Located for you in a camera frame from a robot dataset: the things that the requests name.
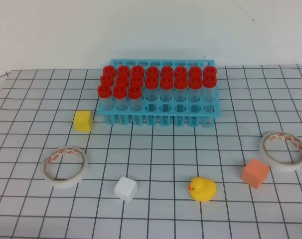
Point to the red-capped clear test tube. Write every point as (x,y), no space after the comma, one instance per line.
(135,96)

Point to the blue test tube rack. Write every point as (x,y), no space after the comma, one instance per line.
(164,113)

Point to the red-capped tube row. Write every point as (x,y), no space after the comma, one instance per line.
(195,71)
(120,95)
(138,70)
(210,70)
(209,84)
(152,71)
(137,80)
(151,84)
(166,85)
(124,70)
(195,85)
(180,88)
(167,71)
(109,70)
(106,99)
(107,80)
(180,71)
(122,80)

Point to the white grid-patterned cloth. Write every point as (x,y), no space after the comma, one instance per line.
(36,114)

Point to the yellow foam cube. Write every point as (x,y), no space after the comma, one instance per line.
(83,121)

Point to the white foam cube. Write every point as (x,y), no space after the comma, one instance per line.
(126,189)

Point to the yellow rubber duck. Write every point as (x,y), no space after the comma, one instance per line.
(202,189)

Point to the left white tape roll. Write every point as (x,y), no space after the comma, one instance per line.
(65,167)

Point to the white tape roll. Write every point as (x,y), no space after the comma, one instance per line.
(65,167)
(281,151)

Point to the orange foam cube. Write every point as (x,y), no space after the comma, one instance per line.
(255,173)

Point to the right white tape roll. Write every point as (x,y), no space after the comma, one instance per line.
(281,151)

